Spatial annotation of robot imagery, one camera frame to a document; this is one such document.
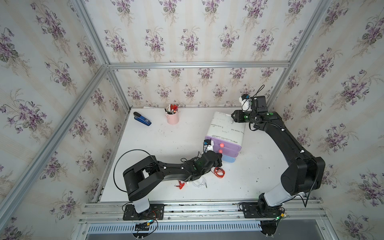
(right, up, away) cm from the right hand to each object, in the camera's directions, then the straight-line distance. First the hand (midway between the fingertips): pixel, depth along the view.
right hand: (237, 115), depth 85 cm
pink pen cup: (-41, -2, +22) cm, 46 cm away
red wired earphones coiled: (-10, -34, +1) cm, 35 cm away
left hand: (-8, -24, -3) cm, 25 cm away
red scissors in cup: (-40, +7, +20) cm, 45 cm away
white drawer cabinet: (-9, -6, -4) cm, 12 cm away
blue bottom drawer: (-5, -26, +2) cm, 27 cm away
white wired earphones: (-21, -38, -2) cm, 44 cm away
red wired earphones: (-32, -39, -3) cm, 51 cm away
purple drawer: (-6, -21, -2) cm, 22 cm away
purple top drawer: (-11, -16, -8) cm, 21 cm away
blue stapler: (-64, -2, +24) cm, 68 cm away
